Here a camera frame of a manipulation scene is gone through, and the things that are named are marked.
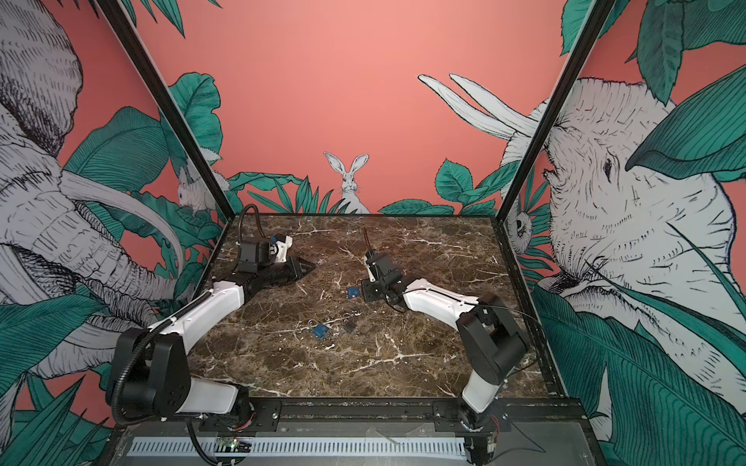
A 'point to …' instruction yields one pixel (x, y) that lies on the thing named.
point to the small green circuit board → (232, 445)
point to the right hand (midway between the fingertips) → (362, 285)
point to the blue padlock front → (320, 330)
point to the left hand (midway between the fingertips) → (315, 262)
